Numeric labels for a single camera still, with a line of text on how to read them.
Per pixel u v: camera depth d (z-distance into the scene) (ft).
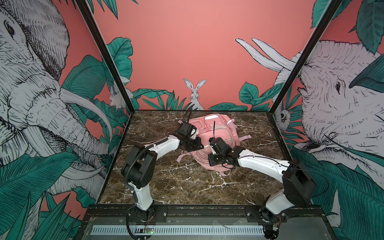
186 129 2.44
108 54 2.89
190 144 2.57
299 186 1.45
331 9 2.29
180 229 2.30
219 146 2.17
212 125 3.34
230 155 2.01
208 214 2.48
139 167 1.57
